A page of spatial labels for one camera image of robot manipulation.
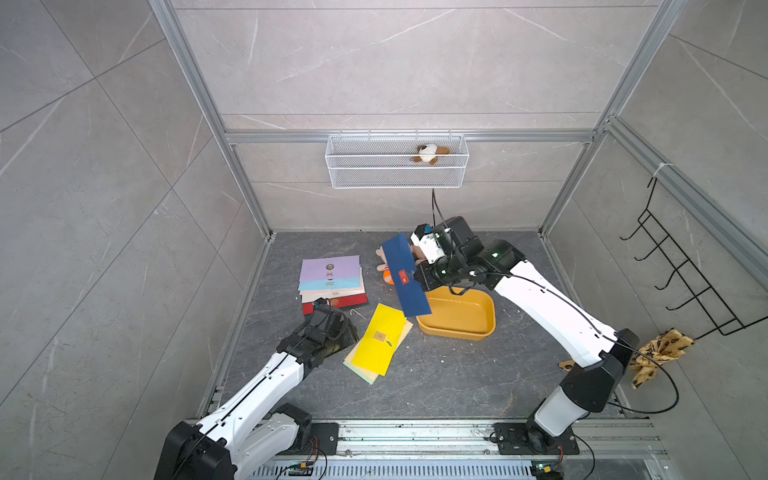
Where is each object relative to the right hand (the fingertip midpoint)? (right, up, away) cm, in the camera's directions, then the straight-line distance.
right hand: (416, 276), depth 74 cm
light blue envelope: (-28, -5, +30) cm, 41 cm away
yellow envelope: (-10, -23, +16) cm, 30 cm away
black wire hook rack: (+61, -7, -15) cm, 63 cm away
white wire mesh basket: (-4, +38, +26) cm, 46 cm away
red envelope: (-24, -11, +24) cm, 36 cm away
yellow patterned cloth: (+53, -21, -5) cm, 57 cm away
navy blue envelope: (-2, -1, +2) cm, 3 cm away
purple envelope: (-26, +1, +34) cm, 43 cm away
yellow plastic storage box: (+17, -13, +15) cm, 26 cm away
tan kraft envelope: (-12, -29, +10) cm, 33 cm away
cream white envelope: (-33, -9, +27) cm, 44 cm away
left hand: (-17, -15, +10) cm, 25 cm away
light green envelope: (-16, -28, +10) cm, 34 cm away
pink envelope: (-17, -6, +29) cm, 34 cm away
